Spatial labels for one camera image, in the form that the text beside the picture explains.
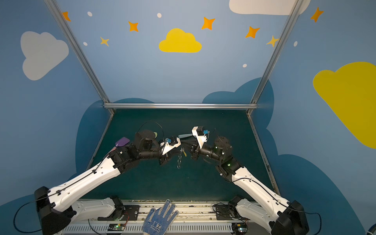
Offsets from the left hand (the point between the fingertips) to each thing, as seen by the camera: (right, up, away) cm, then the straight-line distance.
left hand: (180, 150), depth 68 cm
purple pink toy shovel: (-44, 0, +36) cm, 56 cm away
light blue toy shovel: (+1, +4, +39) cm, 39 cm away
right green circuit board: (+30, -40, +4) cm, 50 cm away
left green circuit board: (-32, -39, +3) cm, 50 cm away
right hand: (+2, +5, -1) cm, 5 cm away
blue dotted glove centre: (-11, -36, +4) cm, 38 cm away
